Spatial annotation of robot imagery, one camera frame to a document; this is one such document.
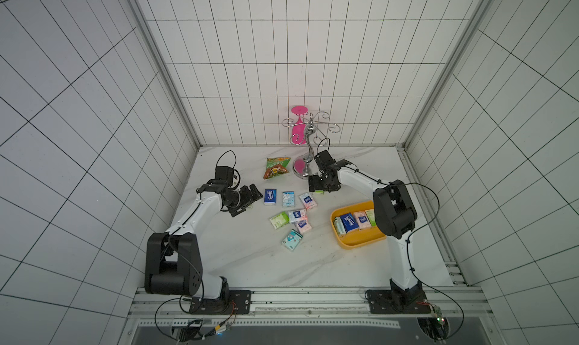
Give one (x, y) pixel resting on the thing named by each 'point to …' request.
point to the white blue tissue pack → (307, 200)
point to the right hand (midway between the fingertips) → (310, 186)
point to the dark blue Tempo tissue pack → (270, 196)
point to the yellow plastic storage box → (359, 237)
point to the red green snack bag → (276, 166)
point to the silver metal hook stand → (301, 168)
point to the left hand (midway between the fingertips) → (253, 204)
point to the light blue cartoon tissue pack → (288, 198)
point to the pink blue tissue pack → (304, 226)
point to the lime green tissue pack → (280, 220)
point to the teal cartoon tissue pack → (292, 239)
